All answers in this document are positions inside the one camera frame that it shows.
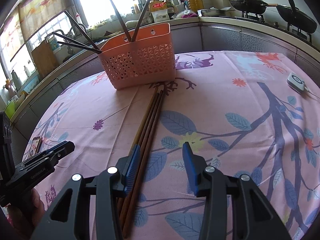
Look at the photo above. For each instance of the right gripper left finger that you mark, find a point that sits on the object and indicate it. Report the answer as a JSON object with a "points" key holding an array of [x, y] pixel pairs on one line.
{"points": [[68, 215]]}

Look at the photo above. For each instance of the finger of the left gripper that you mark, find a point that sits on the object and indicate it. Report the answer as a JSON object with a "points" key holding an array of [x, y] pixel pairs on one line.
{"points": [[31, 172], [58, 147]]}

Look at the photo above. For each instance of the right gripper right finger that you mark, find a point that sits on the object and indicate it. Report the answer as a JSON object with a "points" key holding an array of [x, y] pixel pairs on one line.
{"points": [[253, 217]]}

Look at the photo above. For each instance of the light wooden chopstick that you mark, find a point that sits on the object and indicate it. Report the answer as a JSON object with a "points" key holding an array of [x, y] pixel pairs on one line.
{"points": [[140, 129]]}

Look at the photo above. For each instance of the dark wooden chopstick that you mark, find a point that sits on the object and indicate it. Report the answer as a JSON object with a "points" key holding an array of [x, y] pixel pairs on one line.
{"points": [[127, 227]]}

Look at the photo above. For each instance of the reddish wooden chopstick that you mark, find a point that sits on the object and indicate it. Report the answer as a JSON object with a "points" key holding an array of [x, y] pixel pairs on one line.
{"points": [[131, 165]]}

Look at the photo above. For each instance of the black chopstick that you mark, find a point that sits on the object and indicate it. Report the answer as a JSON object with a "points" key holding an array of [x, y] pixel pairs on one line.
{"points": [[73, 43], [82, 31]]}

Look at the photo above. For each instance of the brown wooden chopstick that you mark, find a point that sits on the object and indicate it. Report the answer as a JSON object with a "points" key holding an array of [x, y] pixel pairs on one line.
{"points": [[125, 206]]}

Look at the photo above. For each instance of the chrome kitchen faucet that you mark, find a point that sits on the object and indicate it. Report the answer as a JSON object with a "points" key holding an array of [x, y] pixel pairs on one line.
{"points": [[55, 40]]}

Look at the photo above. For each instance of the person's hand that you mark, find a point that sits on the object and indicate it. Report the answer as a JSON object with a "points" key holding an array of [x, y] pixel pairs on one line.
{"points": [[25, 214]]}

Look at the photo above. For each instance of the smartphone with lit screen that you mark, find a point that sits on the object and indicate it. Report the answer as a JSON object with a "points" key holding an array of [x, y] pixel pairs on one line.
{"points": [[35, 146]]}

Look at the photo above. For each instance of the wooden cutting board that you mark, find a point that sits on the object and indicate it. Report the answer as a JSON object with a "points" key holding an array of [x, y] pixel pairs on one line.
{"points": [[44, 59]]}

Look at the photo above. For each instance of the pink floral tablecloth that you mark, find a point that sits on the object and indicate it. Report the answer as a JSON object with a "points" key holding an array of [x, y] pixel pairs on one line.
{"points": [[234, 108]]}

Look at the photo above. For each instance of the orange plastic utensil basket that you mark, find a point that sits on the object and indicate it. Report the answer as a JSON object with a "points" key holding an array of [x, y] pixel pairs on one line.
{"points": [[149, 59]]}

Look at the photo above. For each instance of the small white timer device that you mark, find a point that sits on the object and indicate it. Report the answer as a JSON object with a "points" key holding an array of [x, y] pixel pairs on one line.
{"points": [[296, 83]]}

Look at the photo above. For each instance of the yellow labelled food bag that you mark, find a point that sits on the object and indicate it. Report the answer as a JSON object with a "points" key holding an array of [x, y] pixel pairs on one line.
{"points": [[159, 11]]}

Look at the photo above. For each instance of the gas stove top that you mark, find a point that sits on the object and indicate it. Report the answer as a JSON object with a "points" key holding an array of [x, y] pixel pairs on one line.
{"points": [[273, 19]]}

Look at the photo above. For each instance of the yellow cooking oil bottle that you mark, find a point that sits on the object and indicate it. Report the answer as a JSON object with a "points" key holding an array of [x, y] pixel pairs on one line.
{"points": [[195, 5]]}

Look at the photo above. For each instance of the steel bowl on counter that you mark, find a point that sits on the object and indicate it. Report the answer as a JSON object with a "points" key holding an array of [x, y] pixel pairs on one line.
{"points": [[213, 12]]}

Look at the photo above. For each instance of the black pan with lid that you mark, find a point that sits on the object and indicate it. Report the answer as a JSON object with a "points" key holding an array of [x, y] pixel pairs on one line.
{"points": [[294, 17]]}

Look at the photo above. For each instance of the black wok with lid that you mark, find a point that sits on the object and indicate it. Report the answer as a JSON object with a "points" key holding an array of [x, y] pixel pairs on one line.
{"points": [[251, 6]]}

